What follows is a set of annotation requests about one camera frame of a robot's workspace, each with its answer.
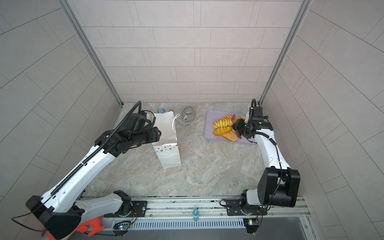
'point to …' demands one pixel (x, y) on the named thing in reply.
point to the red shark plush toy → (95, 223)
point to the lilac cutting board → (210, 116)
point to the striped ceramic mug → (188, 113)
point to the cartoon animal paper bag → (167, 148)
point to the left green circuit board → (123, 225)
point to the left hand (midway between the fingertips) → (161, 132)
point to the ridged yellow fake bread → (226, 121)
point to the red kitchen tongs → (237, 132)
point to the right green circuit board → (250, 221)
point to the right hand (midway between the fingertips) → (235, 125)
